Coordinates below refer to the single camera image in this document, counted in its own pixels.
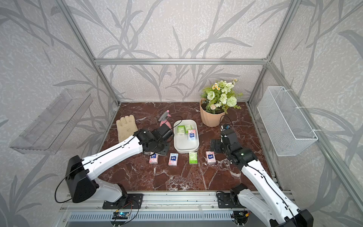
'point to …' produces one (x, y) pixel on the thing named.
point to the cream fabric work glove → (126, 126)
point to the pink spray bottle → (163, 119)
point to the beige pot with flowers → (215, 101)
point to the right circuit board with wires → (241, 217)
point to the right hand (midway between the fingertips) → (218, 141)
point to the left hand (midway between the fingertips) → (166, 150)
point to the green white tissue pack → (180, 129)
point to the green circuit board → (120, 215)
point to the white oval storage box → (181, 144)
